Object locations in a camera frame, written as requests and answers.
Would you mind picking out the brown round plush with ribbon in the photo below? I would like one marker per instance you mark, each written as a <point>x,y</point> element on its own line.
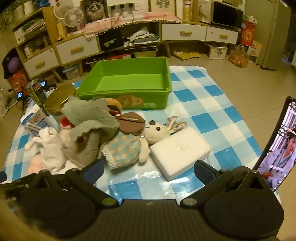
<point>130,121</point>

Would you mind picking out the tray of eggs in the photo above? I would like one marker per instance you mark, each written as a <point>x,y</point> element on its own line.
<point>187,54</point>

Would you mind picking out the grey refrigerator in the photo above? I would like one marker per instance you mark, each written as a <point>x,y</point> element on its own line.
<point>275,34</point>

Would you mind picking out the white fleece towel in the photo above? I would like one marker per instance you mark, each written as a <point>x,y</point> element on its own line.
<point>49,148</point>

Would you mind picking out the blue white milk carton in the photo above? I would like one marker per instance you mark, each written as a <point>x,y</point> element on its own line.
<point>34,118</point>

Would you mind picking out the small black device with screen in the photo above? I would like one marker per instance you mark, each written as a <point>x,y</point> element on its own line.
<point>20,95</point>
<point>43,83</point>

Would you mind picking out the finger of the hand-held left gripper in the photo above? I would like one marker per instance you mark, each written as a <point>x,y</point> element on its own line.
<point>16,184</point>

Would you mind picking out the cardboard box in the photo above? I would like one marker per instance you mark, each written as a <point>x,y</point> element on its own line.
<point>255,52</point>

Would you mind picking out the pile of papers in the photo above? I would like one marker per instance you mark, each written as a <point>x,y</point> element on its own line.
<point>141,34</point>

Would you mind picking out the red gift bag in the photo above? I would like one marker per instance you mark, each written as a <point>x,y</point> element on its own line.
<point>247,34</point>

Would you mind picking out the yellow cylinder container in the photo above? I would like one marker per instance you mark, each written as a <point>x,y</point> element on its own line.
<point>61,29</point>

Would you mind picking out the rabbit doll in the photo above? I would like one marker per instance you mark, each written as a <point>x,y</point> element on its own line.
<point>157,133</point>

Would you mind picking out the tin with gold lid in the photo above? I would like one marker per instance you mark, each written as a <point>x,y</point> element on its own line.
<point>60,96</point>

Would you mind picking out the framed cat picture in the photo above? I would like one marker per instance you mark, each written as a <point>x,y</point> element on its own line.
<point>94,10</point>

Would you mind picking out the pink cloth cover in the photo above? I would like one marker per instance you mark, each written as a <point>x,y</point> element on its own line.
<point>150,16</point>

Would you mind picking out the beige fuzzy cloth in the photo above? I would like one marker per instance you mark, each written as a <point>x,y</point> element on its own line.
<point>18,224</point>

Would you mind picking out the black bag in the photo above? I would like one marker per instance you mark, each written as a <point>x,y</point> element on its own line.
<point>111,40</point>

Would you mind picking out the long wooden tv cabinet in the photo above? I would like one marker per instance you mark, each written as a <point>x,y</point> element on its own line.
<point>159,31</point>

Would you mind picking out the framed cartoon drawing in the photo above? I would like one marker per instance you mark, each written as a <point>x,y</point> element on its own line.
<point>163,4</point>

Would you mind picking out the white plastic basket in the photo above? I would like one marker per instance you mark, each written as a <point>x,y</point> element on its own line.
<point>217,52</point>

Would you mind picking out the white drawer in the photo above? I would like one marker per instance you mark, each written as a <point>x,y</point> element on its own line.
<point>41,63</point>
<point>185,32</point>
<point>222,36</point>
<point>77,49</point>

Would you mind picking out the wooden shelf cabinet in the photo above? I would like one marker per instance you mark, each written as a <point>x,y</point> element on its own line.
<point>49,22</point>

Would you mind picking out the clear plastic storage box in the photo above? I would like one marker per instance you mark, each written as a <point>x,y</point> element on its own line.
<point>71,73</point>

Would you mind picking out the stack of paper cups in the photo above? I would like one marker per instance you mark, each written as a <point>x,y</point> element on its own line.
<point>188,9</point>

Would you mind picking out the red printed box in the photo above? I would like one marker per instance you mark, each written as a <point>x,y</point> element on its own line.
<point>17,80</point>

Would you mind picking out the blue white checkered mat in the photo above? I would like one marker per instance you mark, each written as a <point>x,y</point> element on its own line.
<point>208,97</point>

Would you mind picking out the white wall sockets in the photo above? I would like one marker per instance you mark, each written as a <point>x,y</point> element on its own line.
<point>138,5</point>

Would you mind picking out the grey towel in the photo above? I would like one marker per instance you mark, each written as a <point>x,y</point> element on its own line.
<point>90,122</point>

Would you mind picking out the small white desk fan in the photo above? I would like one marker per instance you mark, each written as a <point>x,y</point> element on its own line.
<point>73,17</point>

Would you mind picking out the stack of newspapers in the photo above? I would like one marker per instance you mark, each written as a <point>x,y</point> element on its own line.
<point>32,27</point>

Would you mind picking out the purple ball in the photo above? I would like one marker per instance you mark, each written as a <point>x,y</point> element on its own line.
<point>14,64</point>

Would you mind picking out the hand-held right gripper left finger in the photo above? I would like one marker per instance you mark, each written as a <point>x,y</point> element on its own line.
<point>92,171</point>

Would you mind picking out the pink plush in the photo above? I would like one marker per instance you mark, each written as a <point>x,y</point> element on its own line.
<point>34,165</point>

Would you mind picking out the tall printed tin can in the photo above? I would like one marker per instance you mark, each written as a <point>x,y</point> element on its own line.
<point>38,95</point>

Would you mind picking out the potted green plant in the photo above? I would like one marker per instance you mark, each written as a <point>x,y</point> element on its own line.
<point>19,11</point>

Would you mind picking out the black microwave oven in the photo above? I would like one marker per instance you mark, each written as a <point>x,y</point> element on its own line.
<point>226,14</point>

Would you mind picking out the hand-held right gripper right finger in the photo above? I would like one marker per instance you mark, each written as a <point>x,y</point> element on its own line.
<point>201,171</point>

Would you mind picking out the plastic bag of oranges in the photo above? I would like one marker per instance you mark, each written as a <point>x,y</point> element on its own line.
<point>239,59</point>

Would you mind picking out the hamburger plush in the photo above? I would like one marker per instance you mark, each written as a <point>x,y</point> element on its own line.
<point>113,103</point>

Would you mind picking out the phone showing video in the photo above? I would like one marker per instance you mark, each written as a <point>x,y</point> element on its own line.
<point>277,150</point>

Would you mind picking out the green plastic bin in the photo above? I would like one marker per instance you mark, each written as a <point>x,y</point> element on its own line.
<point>148,97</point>

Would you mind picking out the doll with red santa hat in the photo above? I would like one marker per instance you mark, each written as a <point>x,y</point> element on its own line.
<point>66,122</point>

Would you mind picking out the white foam block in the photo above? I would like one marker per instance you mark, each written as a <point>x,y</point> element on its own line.
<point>180,150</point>

